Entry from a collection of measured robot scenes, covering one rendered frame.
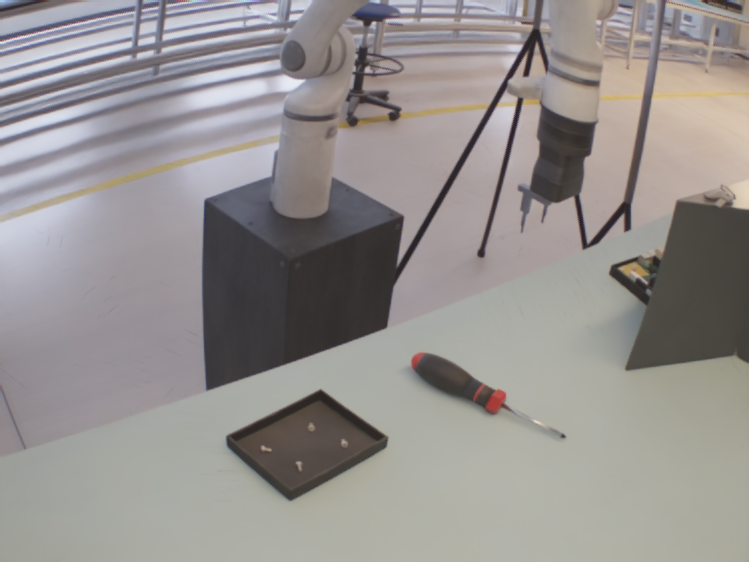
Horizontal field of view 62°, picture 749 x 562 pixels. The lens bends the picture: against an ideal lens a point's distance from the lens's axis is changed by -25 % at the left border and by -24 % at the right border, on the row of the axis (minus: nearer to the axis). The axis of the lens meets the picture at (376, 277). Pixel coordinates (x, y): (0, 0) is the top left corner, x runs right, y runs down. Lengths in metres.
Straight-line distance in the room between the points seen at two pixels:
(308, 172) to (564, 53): 0.54
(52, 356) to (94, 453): 1.75
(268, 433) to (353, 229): 0.66
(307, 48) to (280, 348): 0.48
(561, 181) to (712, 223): 0.25
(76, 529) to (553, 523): 0.40
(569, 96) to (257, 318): 0.67
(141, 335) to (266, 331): 1.18
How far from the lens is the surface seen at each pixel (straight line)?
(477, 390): 0.71
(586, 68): 0.88
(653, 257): 1.03
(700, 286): 0.81
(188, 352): 2.35
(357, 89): 4.16
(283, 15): 5.74
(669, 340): 0.83
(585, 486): 0.67
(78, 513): 0.59
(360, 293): 1.33
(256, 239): 1.23
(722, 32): 12.32
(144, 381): 2.25
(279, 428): 0.66
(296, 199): 1.26
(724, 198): 0.78
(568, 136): 0.90
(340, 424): 0.67
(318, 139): 1.22
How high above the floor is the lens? 1.46
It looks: 32 degrees down
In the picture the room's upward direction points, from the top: 8 degrees clockwise
